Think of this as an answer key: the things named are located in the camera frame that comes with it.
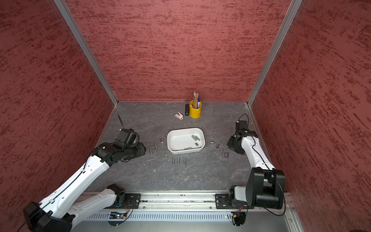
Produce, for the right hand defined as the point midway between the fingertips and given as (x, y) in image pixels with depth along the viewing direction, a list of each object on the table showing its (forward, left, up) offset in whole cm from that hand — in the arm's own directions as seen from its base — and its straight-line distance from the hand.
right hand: (231, 149), depth 85 cm
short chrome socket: (+11, +45, -6) cm, 46 cm away
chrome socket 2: (+6, +7, -7) cm, 11 cm away
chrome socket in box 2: (+7, +21, -6) cm, 23 cm away
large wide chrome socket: (0, +2, -7) cm, 7 cm away
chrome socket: (+8, +10, -6) cm, 14 cm away
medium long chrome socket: (+7, +48, -6) cm, 49 cm away
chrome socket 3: (+1, +5, -7) cm, 9 cm away
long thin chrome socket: (-3, +36, -7) cm, 37 cm away
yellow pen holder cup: (+31, +21, -2) cm, 37 cm away
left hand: (-5, +52, +7) cm, 52 cm away
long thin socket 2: (-4, +29, -7) cm, 30 cm away
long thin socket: (-3, +33, -7) cm, 34 cm away
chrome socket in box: (+12, +22, -6) cm, 26 cm away
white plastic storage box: (+11, +28, -7) cm, 31 cm away
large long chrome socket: (+3, +51, -6) cm, 51 cm away
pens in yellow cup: (+37, +19, +5) cm, 42 cm away
